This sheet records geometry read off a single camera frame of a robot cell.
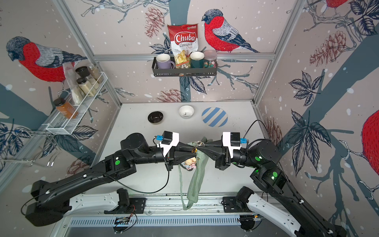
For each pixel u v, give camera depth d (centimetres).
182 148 49
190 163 50
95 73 85
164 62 81
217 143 45
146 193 41
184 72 87
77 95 71
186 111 112
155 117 107
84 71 78
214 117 111
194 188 53
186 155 49
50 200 39
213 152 43
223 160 43
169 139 41
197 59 80
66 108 67
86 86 76
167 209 73
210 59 83
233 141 37
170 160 45
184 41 79
